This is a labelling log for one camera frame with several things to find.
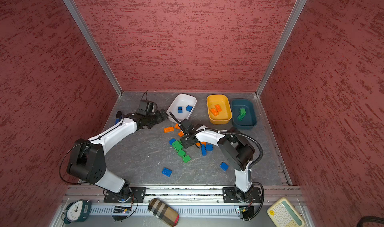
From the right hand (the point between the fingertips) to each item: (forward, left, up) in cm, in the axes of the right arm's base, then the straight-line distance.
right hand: (187, 145), depth 92 cm
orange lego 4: (+14, +7, +1) cm, 15 cm away
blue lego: (+29, -1, +2) cm, 29 cm away
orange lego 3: (+11, +13, +1) cm, 17 cm away
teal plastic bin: (+17, -44, 0) cm, 48 cm away
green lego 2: (-5, +4, +1) cm, 7 cm away
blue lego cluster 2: (-3, -14, +2) cm, 14 cm away
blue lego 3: (-14, -21, 0) cm, 25 cm away
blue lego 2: (-16, +11, +1) cm, 20 cm away
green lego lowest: (-9, 0, +1) cm, 9 cm away
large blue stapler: (+21, +49, +4) cm, 53 cm away
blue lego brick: (+26, +6, +3) cm, 27 cm away
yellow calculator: (-37, -45, +1) cm, 58 cm away
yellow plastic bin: (+21, -26, 0) cm, 33 cm away
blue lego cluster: (+3, +10, 0) cm, 11 cm away
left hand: (+11, +15, +12) cm, 22 cm away
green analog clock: (-33, +49, +5) cm, 59 cm away
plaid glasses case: (-34, +11, +4) cm, 36 cm away
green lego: (+20, -38, +2) cm, 43 cm away
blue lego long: (-5, -10, +2) cm, 11 cm away
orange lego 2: (+25, -19, +2) cm, 31 cm away
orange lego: (+28, -23, +1) cm, 37 cm away
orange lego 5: (+8, +4, 0) cm, 9 cm away
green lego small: (+23, -40, +5) cm, 46 cm away
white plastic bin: (+36, +5, +3) cm, 37 cm away
